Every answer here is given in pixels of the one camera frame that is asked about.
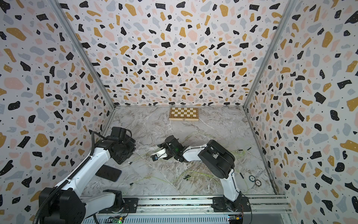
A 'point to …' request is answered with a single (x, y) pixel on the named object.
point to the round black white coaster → (251, 178)
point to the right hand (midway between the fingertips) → (160, 146)
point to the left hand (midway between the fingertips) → (138, 147)
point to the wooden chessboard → (183, 114)
